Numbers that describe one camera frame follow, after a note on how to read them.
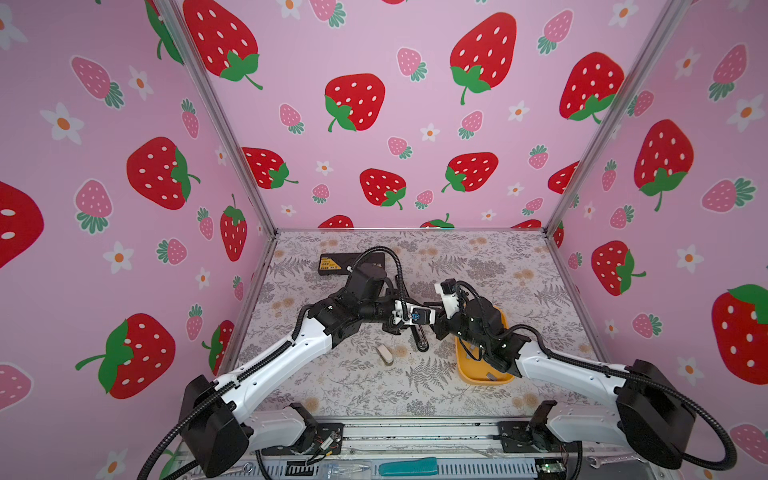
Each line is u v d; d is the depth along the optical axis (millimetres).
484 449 732
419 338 900
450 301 701
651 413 412
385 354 859
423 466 701
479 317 603
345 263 1083
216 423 385
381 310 613
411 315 580
